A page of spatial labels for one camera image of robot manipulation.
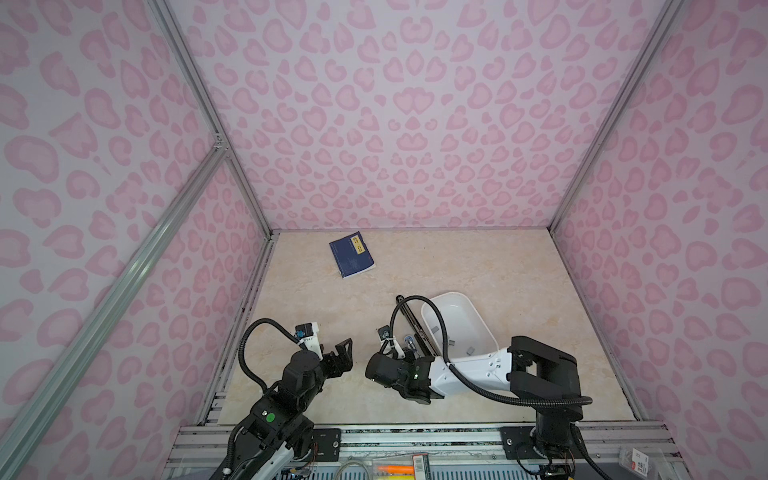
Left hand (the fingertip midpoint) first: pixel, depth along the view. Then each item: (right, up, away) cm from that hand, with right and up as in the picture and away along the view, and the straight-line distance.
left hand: (340, 340), depth 78 cm
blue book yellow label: (-2, +22, +34) cm, 41 cm away
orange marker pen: (+15, -28, -9) cm, 32 cm away
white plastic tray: (+37, -2, +15) cm, 40 cm away
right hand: (+12, -7, +7) cm, 16 cm away
